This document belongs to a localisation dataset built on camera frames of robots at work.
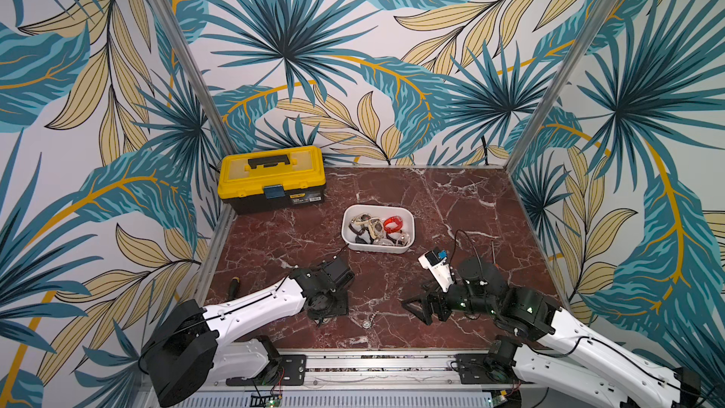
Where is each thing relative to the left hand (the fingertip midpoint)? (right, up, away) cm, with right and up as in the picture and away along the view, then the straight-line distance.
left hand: (337, 314), depth 80 cm
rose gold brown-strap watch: (+3, +22, +19) cm, 30 cm away
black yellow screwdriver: (-32, +6, +6) cm, 33 cm away
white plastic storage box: (+8, +28, +21) cm, 36 cm away
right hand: (+19, +10, -12) cm, 24 cm away
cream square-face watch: (+12, +22, +20) cm, 32 cm away
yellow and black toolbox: (-23, +39, +14) cm, 47 cm away
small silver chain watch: (+9, -3, +1) cm, 9 cm away
